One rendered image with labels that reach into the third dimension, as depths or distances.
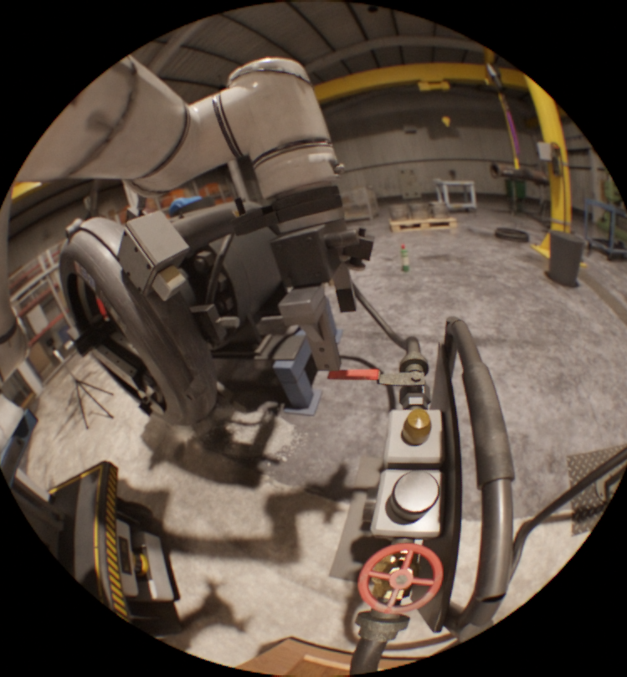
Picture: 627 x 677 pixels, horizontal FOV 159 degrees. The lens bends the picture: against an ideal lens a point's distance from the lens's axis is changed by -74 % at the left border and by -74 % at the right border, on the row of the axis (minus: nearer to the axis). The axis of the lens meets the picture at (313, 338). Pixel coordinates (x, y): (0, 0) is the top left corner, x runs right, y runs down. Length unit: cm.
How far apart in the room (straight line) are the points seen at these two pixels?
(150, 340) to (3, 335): 58
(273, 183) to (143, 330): 36
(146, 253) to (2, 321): 61
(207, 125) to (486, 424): 36
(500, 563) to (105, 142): 33
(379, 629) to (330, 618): 49
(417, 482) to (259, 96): 39
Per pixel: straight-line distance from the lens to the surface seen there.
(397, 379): 36
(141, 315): 47
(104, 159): 17
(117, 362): 76
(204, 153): 26
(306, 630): 80
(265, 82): 26
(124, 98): 16
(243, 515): 87
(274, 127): 24
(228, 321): 47
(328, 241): 21
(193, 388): 53
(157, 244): 40
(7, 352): 92
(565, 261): 230
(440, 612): 25
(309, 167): 22
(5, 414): 89
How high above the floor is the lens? 73
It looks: 33 degrees down
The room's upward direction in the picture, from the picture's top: 18 degrees counter-clockwise
